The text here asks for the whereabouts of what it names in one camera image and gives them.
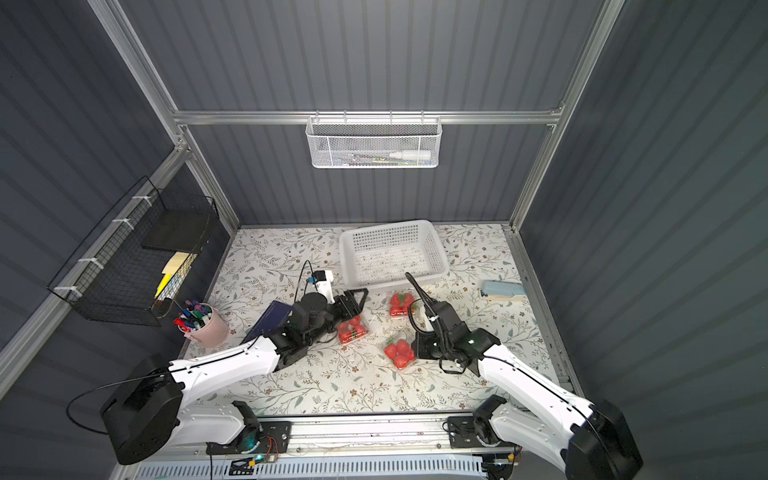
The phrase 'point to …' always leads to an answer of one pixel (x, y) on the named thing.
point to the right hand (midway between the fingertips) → (415, 345)
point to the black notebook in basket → (183, 224)
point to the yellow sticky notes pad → (171, 269)
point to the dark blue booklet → (274, 315)
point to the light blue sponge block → (503, 289)
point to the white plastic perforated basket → (381, 255)
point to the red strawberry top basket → (360, 331)
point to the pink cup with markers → (203, 324)
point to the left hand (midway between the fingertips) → (366, 298)
